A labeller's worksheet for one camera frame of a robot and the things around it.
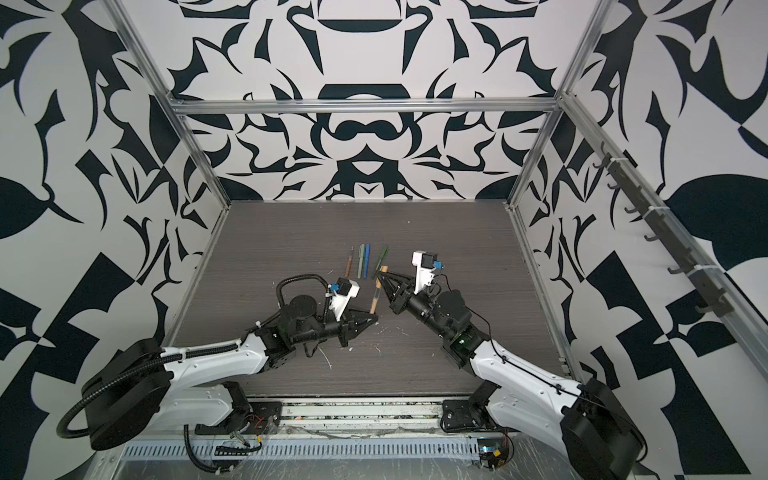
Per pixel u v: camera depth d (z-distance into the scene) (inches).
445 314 22.1
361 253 41.3
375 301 28.5
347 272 39.2
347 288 26.5
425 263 25.4
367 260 40.3
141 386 16.3
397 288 26.1
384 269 27.6
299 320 23.7
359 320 28.1
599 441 16.0
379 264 40.1
